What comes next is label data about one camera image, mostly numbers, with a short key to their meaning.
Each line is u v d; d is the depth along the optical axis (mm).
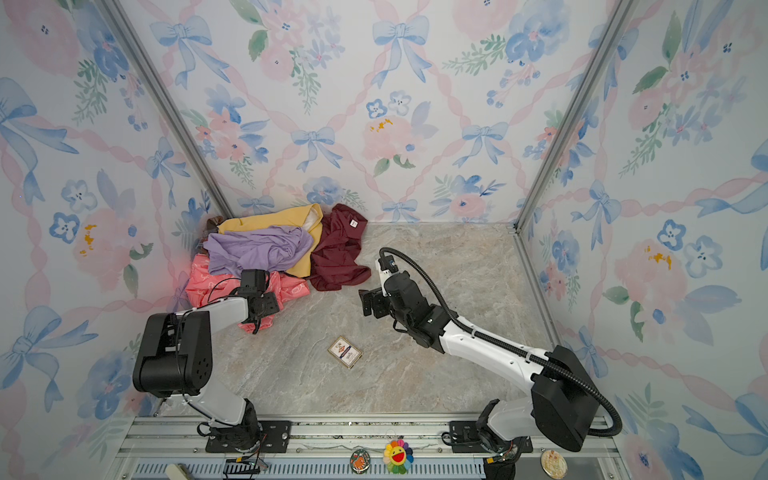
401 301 595
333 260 1042
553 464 702
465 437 732
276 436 743
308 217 1090
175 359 475
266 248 980
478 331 510
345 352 861
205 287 950
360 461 703
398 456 705
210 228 1005
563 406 408
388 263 668
